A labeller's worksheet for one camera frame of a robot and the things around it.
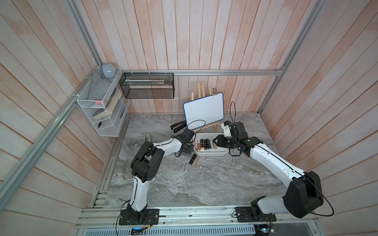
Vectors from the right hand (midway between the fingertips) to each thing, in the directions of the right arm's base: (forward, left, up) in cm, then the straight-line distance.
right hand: (214, 139), depth 85 cm
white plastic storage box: (+2, -6, -17) cm, 18 cm away
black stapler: (+21, +24, -13) cm, 35 cm away
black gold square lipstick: (+5, +6, -13) cm, 16 cm away
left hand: (+2, +16, -16) cm, 23 cm away
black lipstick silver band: (+6, +4, -14) cm, 16 cm away
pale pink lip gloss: (+4, +10, -14) cm, 18 cm away
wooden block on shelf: (+7, +59, +18) cm, 62 cm away
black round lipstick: (+6, +2, -15) cm, 16 cm away
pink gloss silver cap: (+6, +8, -15) cm, 18 cm away
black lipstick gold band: (-6, +13, -14) cm, 20 cm away
